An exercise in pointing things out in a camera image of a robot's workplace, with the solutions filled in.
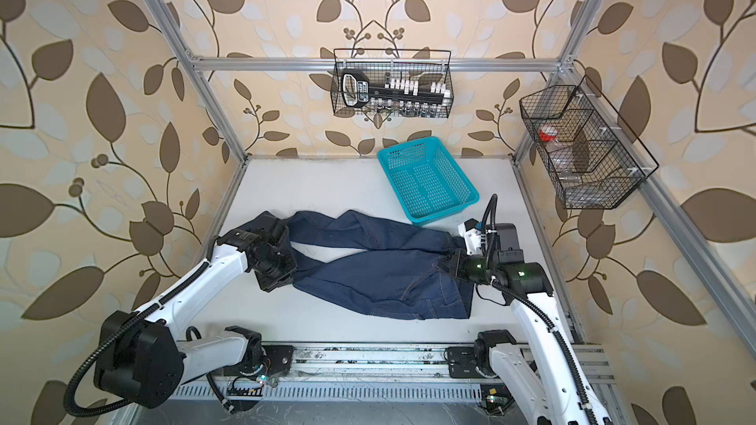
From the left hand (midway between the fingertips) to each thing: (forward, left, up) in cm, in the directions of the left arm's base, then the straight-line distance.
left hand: (299, 275), depth 81 cm
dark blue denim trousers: (+4, -29, -4) cm, 30 cm away
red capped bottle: (+33, -68, +26) cm, 80 cm away
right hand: (0, -38, +9) cm, 40 cm away
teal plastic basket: (+41, -39, -7) cm, 57 cm away
